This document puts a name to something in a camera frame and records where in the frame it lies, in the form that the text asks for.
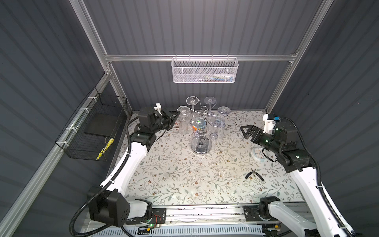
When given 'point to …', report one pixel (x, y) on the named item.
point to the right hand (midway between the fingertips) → (248, 131)
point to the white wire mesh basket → (204, 70)
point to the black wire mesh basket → (94, 124)
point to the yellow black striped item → (105, 148)
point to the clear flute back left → (192, 100)
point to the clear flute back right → (209, 100)
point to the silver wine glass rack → (202, 144)
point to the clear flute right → (225, 111)
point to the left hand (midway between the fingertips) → (181, 110)
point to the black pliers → (256, 174)
